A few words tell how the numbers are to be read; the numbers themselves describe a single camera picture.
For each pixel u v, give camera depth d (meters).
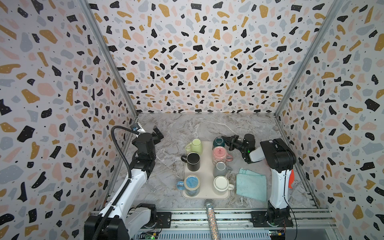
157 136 0.73
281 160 0.57
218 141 0.92
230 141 0.92
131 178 0.50
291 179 0.86
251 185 0.85
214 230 0.69
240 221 0.75
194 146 0.91
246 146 0.85
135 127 0.65
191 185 0.75
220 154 0.86
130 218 0.53
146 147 0.58
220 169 0.82
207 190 0.84
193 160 0.86
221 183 0.78
